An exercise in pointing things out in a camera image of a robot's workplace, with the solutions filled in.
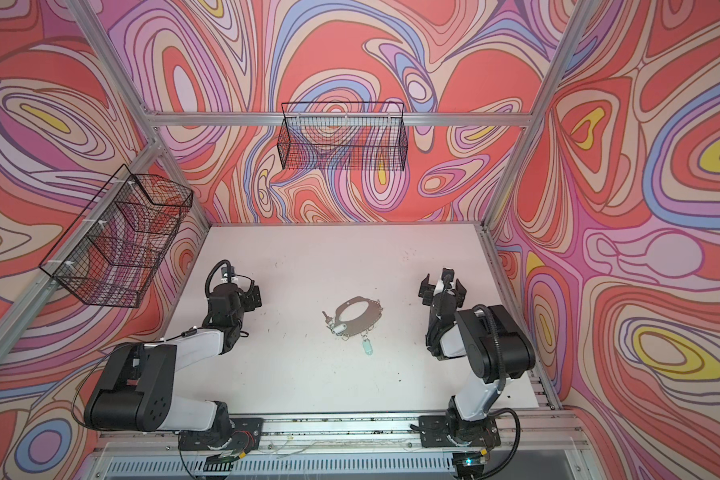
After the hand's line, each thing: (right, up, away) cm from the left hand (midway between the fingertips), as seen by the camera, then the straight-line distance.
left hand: (242, 285), depth 92 cm
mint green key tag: (+39, -18, -4) cm, 43 cm away
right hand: (+64, +1, +1) cm, 64 cm away
